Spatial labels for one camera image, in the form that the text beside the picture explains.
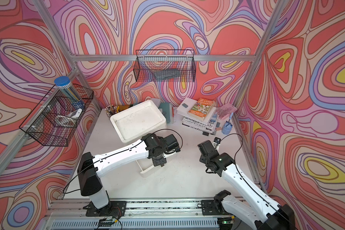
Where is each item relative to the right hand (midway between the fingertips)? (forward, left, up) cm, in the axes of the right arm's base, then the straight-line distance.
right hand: (208, 159), depth 80 cm
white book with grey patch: (+46, +10, -2) cm, 47 cm away
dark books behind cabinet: (+51, +23, -8) cm, 56 cm away
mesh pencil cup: (+36, +62, +7) cm, 72 cm away
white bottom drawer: (-3, +35, -3) cm, 35 cm away
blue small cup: (+25, -18, -4) cm, 31 cm away
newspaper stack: (+27, -6, -7) cm, 29 cm away
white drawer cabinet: (+19, +39, +14) cm, 46 cm away
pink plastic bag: (+47, -24, -11) cm, 54 cm away
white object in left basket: (+13, +71, +23) cm, 76 cm away
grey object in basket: (+58, +23, +20) cm, 65 cm away
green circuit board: (-26, +56, -12) cm, 63 cm away
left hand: (+1, +27, +3) cm, 27 cm away
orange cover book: (+39, -2, +2) cm, 39 cm away
